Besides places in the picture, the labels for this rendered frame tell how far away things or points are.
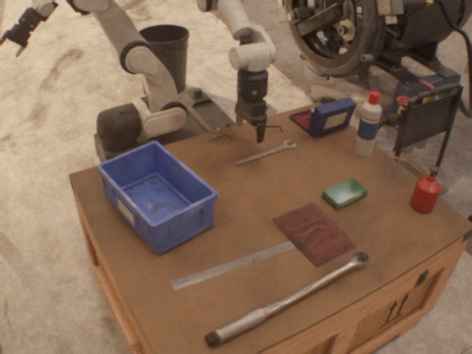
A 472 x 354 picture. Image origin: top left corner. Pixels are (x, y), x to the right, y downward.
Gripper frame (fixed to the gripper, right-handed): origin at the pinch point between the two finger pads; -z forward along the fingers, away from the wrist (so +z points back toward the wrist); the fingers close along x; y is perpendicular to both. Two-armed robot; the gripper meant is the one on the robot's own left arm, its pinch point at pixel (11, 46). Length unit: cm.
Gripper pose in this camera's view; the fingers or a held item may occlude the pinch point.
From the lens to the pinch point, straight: 209.8
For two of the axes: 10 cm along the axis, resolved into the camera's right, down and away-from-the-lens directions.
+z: 6.8, -7.2, -1.6
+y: -6.0, -6.7, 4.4
